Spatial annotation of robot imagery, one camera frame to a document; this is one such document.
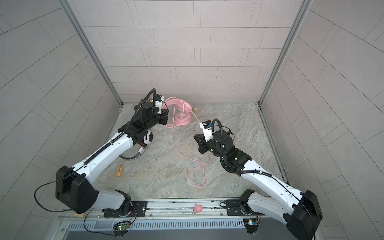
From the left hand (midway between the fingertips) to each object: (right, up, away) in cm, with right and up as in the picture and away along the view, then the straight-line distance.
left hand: (172, 108), depth 77 cm
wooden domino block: (-29, -35, +4) cm, 46 cm away
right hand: (+12, -15, -6) cm, 20 cm away
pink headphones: (+6, -1, +1) cm, 6 cm away
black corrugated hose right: (+23, -22, -22) cm, 38 cm away
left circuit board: (-19, -53, -13) cm, 58 cm away
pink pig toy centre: (+14, -48, -7) cm, 51 cm away
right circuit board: (+38, -54, -9) cm, 67 cm away
